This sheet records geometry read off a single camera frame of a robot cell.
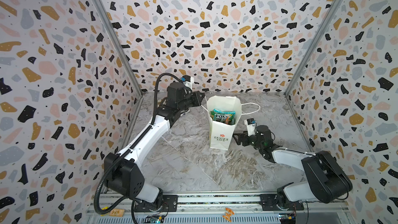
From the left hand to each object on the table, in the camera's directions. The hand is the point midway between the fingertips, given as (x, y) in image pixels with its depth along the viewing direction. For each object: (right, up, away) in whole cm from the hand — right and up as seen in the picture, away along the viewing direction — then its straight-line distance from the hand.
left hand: (206, 93), depth 75 cm
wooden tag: (-41, -55, -5) cm, 68 cm away
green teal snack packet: (+11, -13, +16) cm, 24 cm away
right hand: (+19, -22, +15) cm, 33 cm away
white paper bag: (+7, -21, +4) cm, 23 cm away
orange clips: (+10, -56, -5) cm, 57 cm away
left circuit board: (-23, -58, -5) cm, 62 cm away
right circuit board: (+37, -58, -4) cm, 69 cm away
